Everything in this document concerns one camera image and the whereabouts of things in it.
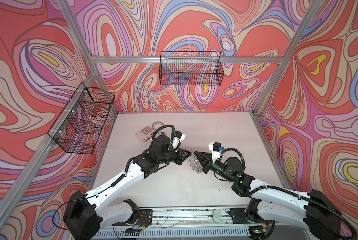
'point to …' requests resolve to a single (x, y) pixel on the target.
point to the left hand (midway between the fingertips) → (193, 153)
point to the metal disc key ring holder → (195, 164)
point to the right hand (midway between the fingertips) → (196, 156)
